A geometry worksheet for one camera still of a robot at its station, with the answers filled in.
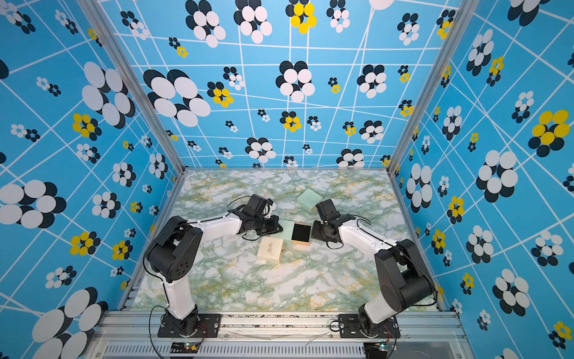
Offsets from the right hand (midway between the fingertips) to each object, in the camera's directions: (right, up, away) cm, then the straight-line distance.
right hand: (319, 232), depth 92 cm
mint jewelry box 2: (-3, +13, +13) cm, 19 cm away
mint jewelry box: (-9, -1, +1) cm, 9 cm away
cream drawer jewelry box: (-20, -6, -3) cm, 21 cm away
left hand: (-14, +2, +1) cm, 14 cm away
